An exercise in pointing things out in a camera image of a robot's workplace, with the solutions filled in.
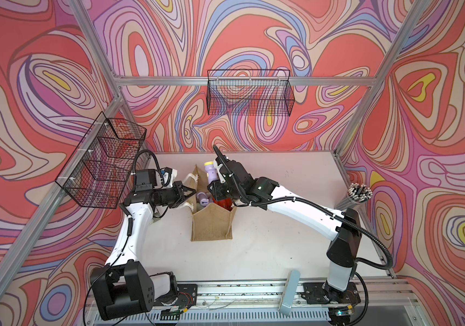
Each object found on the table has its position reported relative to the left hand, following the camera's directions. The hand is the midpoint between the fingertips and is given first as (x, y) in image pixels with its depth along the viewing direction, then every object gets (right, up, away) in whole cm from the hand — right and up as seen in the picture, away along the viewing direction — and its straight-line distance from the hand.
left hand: (197, 192), depth 77 cm
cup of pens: (+65, -1, +4) cm, 65 cm away
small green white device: (-22, -14, +13) cm, 29 cm away
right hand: (+6, 0, -2) cm, 7 cm away
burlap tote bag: (+6, -13, +4) cm, 15 cm away
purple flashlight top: (+1, -3, +8) cm, 9 cm away
